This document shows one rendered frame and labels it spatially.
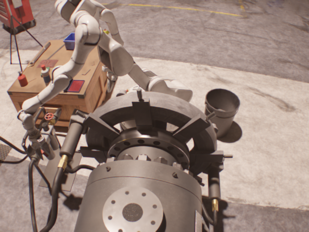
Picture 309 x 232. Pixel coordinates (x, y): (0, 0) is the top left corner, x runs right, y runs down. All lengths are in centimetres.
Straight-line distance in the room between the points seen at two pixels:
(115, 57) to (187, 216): 97
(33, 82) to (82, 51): 128
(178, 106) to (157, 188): 40
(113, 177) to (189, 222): 35
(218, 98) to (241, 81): 82
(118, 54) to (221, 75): 185
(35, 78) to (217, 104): 177
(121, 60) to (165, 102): 50
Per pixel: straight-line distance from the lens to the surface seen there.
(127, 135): 120
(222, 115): 206
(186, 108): 114
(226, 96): 229
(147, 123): 115
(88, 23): 113
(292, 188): 224
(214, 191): 144
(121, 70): 153
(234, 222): 191
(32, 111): 142
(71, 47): 270
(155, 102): 111
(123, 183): 96
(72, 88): 212
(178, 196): 97
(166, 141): 117
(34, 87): 231
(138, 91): 103
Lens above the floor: 172
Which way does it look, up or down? 45 degrees down
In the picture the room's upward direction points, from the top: straight up
